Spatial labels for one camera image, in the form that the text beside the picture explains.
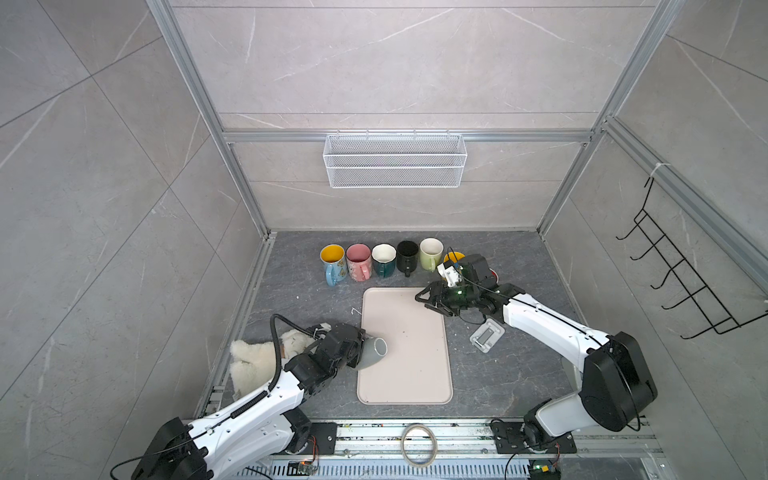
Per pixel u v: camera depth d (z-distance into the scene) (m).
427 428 0.75
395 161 1.01
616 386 0.42
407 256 1.01
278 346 0.58
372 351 0.77
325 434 0.73
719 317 0.59
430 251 1.05
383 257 1.01
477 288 0.66
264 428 0.58
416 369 0.84
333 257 0.99
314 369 0.59
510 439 0.73
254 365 0.76
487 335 0.90
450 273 0.80
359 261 0.98
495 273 1.09
